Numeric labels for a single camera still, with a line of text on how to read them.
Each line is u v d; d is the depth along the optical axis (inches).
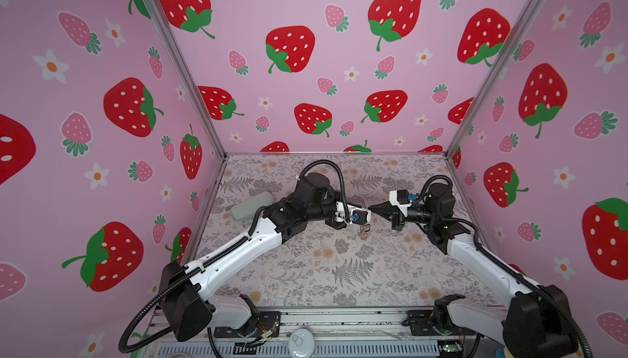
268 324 29.4
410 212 25.6
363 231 30.1
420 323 29.0
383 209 26.2
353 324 30.0
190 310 15.0
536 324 15.7
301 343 26.0
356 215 22.1
